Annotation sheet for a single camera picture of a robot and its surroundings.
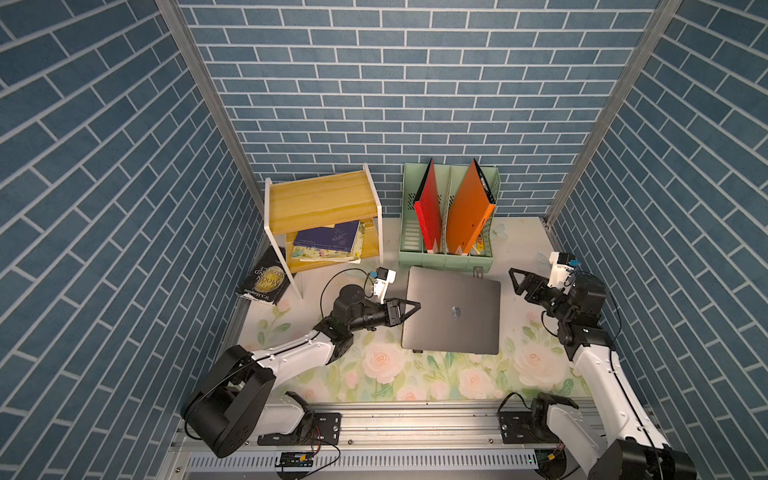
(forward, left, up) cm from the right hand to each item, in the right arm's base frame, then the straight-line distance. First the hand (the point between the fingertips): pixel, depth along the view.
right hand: (523, 274), depth 80 cm
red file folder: (+17, +26, +5) cm, 32 cm away
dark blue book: (+11, +53, -2) cm, 54 cm away
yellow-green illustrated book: (+5, +62, -4) cm, 63 cm away
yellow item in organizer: (+27, +5, -19) cm, 33 cm away
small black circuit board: (-43, +55, -23) cm, 74 cm away
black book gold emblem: (+3, +79, -18) cm, 81 cm away
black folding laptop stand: (+5, +10, -7) cm, 13 cm away
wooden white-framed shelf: (+4, +54, +11) cm, 55 cm away
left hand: (-13, +26, -2) cm, 29 cm away
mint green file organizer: (+24, +31, -20) cm, 44 cm away
